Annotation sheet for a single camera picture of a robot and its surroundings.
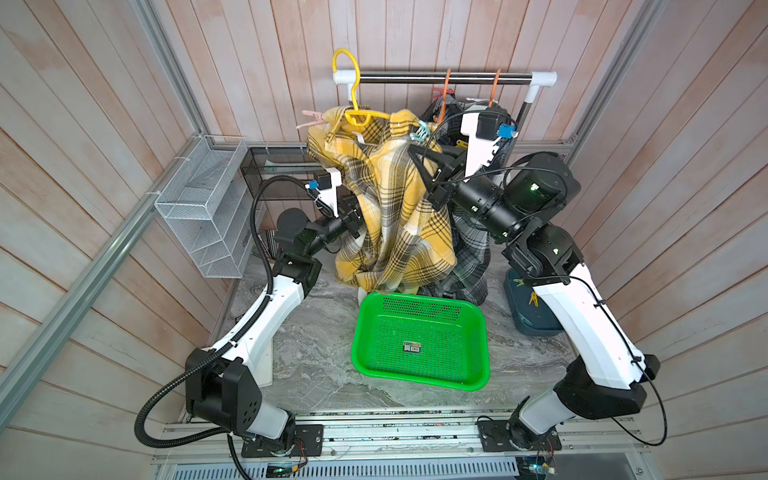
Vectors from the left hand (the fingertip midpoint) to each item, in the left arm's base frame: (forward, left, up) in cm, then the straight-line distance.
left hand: (379, 198), depth 64 cm
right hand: (-8, -5, +17) cm, 19 cm away
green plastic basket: (-12, -17, -45) cm, 49 cm away
